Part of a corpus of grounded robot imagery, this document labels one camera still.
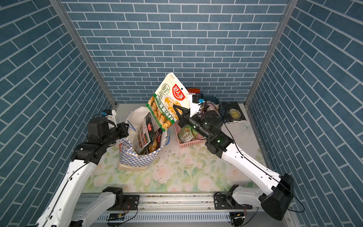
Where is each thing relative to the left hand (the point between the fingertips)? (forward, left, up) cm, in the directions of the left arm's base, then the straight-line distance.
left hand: (133, 124), depth 72 cm
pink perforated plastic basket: (-13, -33, +6) cm, 36 cm away
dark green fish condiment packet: (+1, -3, -12) cm, 12 cm away
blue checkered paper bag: (-15, +1, -11) cm, 18 cm away
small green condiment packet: (+9, -28, -23) cm, 37 cm away
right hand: (-1, -23, +15) cm, 27 cm away
